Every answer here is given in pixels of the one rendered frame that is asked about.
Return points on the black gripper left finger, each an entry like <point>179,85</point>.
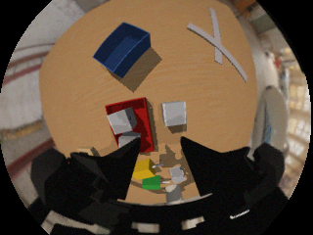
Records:
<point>115,168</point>

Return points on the grey flat bar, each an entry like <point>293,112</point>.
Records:
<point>208,37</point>
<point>215,24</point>

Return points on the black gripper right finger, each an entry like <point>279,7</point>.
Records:
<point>207,165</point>

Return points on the blue open-top tray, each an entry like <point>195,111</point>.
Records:
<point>123,48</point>

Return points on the red tray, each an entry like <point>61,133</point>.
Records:
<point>141,113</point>

